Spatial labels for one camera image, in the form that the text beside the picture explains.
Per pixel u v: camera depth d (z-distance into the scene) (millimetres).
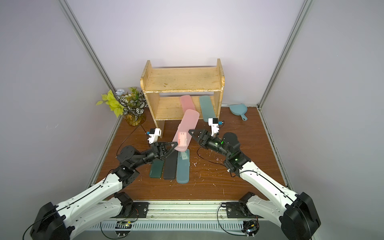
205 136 608
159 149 605
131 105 915
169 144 642
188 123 684
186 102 930
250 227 695
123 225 721
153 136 643
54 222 392
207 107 898
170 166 867
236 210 718
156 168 858
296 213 376
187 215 726
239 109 1179
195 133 663
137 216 714
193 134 655
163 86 722
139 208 742
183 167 888
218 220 695
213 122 655
